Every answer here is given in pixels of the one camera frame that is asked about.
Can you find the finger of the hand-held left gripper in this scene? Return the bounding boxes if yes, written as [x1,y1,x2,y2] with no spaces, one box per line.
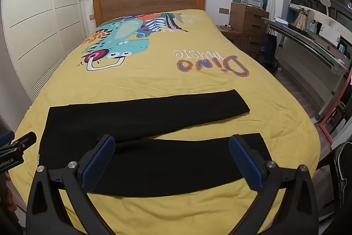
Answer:
[14,131,37,152]
[0,131,15,144]

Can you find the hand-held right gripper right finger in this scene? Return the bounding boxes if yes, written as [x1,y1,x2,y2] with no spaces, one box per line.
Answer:
[228,134,321,235]

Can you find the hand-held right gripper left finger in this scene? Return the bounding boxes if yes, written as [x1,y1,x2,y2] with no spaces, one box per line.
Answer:
[26,134,116,235]

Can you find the black pants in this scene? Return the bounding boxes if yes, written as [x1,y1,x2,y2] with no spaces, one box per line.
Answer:
[37,89,271,197]

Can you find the white vent grille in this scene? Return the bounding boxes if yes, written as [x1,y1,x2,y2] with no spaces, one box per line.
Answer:
[32,56,65,96]

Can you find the black chair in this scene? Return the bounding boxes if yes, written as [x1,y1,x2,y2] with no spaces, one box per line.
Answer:
[313,141,352,224]

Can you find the yellow printed blanket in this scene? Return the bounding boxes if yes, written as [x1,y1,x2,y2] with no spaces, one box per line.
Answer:
[15,10,321,235]

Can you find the black bag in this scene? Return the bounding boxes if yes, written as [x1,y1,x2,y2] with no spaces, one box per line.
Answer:
[257,30,279,72]

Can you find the white wardrobe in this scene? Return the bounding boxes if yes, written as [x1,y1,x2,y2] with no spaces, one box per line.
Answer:
[1,0,92,103]

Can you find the wooden nightstand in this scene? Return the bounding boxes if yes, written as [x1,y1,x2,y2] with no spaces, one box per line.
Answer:
[216,25,264,59]

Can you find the grey desk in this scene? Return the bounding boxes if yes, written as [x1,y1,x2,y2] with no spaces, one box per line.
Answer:
[261,16,351,124]

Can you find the wooden chest of drawers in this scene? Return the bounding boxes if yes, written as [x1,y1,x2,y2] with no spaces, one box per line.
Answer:
[229,2,270,37]

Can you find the white desk shelf unit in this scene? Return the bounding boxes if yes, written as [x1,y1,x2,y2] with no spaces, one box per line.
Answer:
[289,4,352,54]

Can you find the white cabinet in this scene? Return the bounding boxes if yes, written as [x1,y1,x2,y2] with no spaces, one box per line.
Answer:
[275,0,293,23]

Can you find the white desk lamp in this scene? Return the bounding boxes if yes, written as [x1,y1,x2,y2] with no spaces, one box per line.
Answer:
[319,0,334,18]

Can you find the pink chair frame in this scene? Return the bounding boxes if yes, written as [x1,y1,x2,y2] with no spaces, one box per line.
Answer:
[319,75,352,145]

